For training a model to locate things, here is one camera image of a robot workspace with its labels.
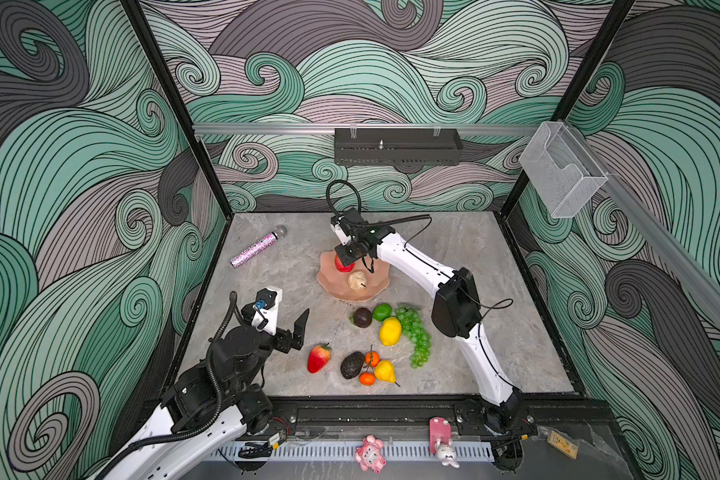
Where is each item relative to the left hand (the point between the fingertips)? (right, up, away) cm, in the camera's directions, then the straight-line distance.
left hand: (291, 303), depth 67 cm
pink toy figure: (+18, -34, -1) cm, 38 cm away
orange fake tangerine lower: (+18, -22, +11) cm, 31 cm away
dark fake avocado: (+14, -19, +11) cm, 26 cm away
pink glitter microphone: (-21, +12, +40) cm, 46 cm away
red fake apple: (+10, +5, +28) cm, 30 cm away
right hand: (+12, +11, +27) cm, 32 cm away
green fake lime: (+23, -8, +23) cm, 34 cm away
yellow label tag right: (+64, -34, +1) cm, 73 cm away
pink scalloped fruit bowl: (+8, 0, +31) cm, 32 cm away
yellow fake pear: (+23, -21, +11) cm, 33 cm away
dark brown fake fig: (+17, -9, +20) cm, 28 cm away
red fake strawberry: (+5, -18, +13) cm, 23 cm away
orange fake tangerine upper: (+20, -19, +14) cm, 31 cm away
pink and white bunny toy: (+34, -31, -1) cm, 46 cm away
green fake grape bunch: (+32, -12, +17) cm, 38 cm away
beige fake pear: (+16, +2, +25) cm, 30 cm away
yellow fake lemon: (+25, -12, +18) cm, 33 cm away
